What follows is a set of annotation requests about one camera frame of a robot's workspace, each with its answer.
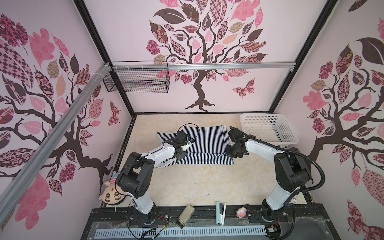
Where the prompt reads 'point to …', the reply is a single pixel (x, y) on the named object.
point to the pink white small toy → (241, 212)
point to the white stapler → (220, 212)
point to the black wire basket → (151, 76)
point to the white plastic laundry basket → (274, 127)
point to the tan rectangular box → (186, 214)
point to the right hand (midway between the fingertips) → (227, 152)
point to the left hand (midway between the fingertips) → (178, 151)
